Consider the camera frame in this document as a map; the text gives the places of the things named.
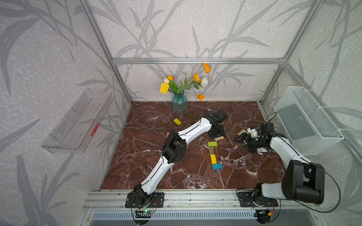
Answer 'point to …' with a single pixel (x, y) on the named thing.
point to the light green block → (212, 143)
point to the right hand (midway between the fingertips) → (238, 142)
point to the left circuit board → (146, 214)
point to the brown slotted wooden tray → (229, 133)
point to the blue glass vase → (179, 103)
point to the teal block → (217, 166)
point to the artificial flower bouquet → (169, 85)
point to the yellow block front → (213, 159)
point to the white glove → (242, 131)
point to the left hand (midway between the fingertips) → (223, 137)
